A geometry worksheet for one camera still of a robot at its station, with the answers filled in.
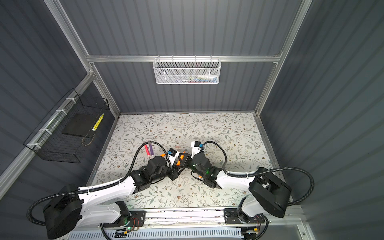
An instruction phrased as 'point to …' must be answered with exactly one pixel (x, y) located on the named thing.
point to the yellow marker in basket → (98, 122)
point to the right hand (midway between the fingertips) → (178, 156)
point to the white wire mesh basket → (187, 71)
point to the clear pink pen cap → (177, 146)
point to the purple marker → (151, 149)
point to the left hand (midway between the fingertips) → (183, 165)
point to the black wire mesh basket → (47, 141)
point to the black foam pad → (81, 124)
